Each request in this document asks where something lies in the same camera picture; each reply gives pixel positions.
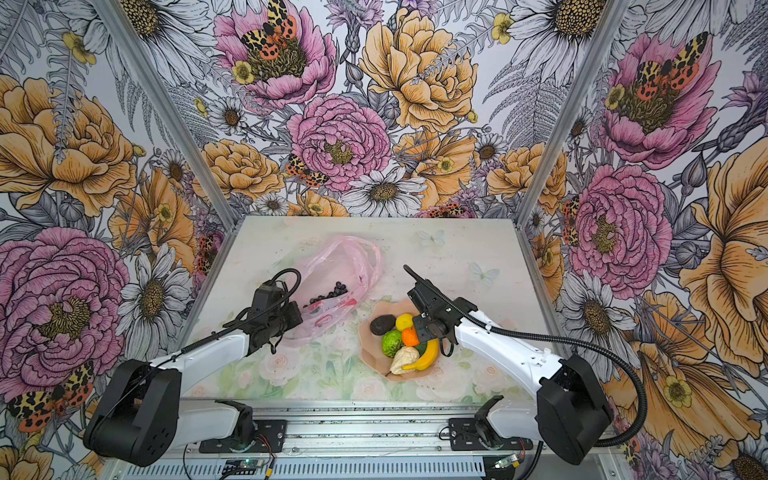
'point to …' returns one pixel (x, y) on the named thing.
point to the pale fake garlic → (405, 356)
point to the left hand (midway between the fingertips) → (298, 320)
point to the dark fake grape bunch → (339, 289)
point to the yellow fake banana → (427, 359)
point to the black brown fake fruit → (381, 324)
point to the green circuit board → (242, 466)
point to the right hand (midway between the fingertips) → (431, 334)
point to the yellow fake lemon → (404, 321)
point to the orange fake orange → (410, 338)
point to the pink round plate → (371, 344)
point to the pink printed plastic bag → (336, 272)
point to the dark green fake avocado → (421, 348)
